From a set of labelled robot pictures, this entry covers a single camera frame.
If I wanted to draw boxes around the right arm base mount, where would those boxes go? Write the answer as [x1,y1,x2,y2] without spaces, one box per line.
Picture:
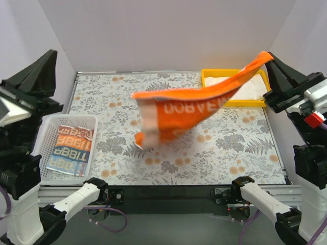
[210,188,251,223]

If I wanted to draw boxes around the striped rabbit print towel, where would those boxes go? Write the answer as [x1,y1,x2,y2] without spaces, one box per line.
[46,125,94,177]

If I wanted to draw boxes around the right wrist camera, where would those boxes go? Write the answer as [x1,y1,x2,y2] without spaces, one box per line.
[299,79,326,129]

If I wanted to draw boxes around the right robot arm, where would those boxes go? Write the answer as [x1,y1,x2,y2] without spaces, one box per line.
[231,52,326,244]

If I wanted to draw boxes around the orange patterned towel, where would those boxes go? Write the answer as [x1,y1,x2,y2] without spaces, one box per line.
[131,52,273,150]

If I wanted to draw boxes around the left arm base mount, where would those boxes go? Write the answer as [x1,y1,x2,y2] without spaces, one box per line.
[87,188,125,222]

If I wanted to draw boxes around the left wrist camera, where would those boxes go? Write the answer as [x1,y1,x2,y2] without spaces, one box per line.
[1,87,34,127]

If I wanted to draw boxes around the white plastic basket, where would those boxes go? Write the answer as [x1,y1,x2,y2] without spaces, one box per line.
[33,114,99,186]

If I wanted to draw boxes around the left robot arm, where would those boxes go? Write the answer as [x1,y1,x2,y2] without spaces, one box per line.
[1,50,108,244]

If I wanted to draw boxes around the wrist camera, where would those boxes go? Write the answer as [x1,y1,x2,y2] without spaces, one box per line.
[299,79,326,129]
[1,87,34,127]

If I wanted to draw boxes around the white towel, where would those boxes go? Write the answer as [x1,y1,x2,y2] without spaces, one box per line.
[204,75,268,101]

